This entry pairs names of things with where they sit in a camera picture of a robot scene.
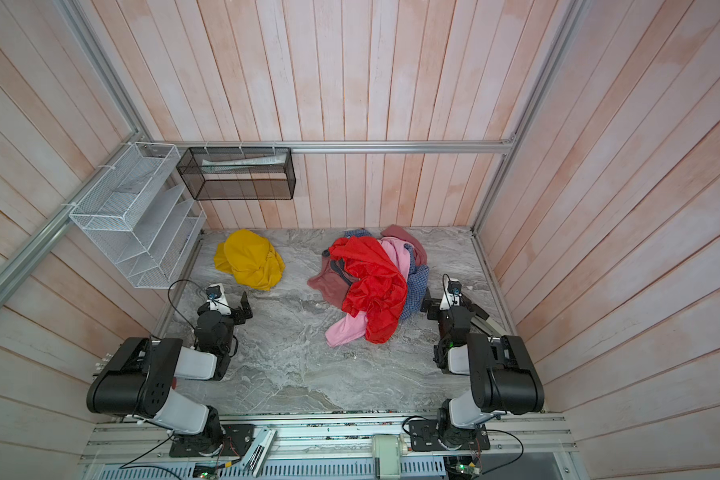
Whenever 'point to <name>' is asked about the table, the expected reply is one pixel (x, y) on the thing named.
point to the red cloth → (377, 286)
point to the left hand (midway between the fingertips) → (232, 299)
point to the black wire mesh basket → (244, 173)
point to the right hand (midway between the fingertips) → (444, 288)
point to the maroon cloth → (329, 283)
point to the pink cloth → (353, 328)
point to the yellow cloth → (251, 259)
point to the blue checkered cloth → (417, 281)
